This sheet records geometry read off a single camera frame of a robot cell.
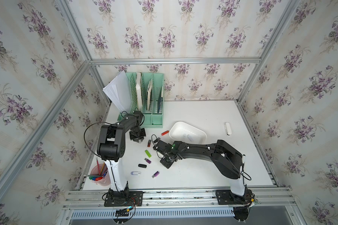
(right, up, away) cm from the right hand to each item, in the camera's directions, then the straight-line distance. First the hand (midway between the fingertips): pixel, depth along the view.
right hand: (166, 162), depth 87 cm
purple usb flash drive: (-6, -6, -5) cm, 10 cm away
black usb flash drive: (-15, -2, -2) cm, 15 cm away
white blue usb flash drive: (+16, +14, +9) cm, 23 cm away
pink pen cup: (-37, -3, -11) cm, 38 cm away
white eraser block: (+44, +20, +12) cm, 50 cm away
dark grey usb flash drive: (-7, +12, +9) cm, 17 cm away
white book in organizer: (-19, +47, +7) cm, 51 cm away
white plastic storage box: (+11, +17, +14) cm, 24 cm away
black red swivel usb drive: (-12, +10, +7) cm, 17 cm away
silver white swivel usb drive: (-18, -5, -5) cm, 20 cm away
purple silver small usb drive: (-12, +1, 0) cm, 12 cm away
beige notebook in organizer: (-13, +45, +12) cm, 48 cm away
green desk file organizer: (-15, +45, +12) cm, 49 cm away
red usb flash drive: (-1, +17, +14) cm, 21 cm away
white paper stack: (-34, +47, +10) cm, 59 cm away
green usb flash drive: (-12, +4, +4) cm, 14 cm away
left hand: (-17, +12, +10) cm, 23 cm away
